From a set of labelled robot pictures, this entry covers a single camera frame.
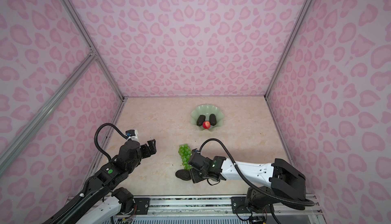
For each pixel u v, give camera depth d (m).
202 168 0.60
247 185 0.43
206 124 0.99
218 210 0.72
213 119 1.05
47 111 0.64
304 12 0.77
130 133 0.66
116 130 0.62
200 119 1.03
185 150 0.86
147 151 0.68
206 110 1.07
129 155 0.56
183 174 0.79
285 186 0.41
